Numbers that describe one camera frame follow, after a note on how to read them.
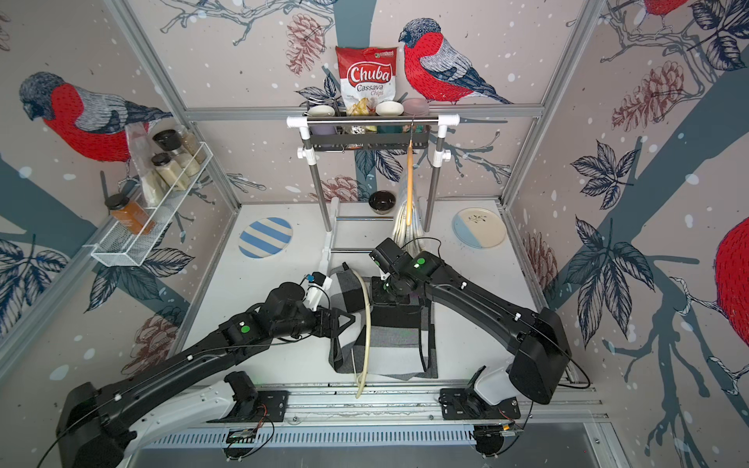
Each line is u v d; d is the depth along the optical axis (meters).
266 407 0.73
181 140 0.83
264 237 1.11
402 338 0.84
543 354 0.40
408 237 0.78
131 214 0.67
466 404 0.65
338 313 0.66
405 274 0.55
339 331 0.66
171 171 0.76
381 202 1.18
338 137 0.83
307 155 0.79
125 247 0.69
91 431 0.39
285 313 0.58
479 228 1.14
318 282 0.68
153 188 0.71
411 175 0.65
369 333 0.76
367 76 0.79
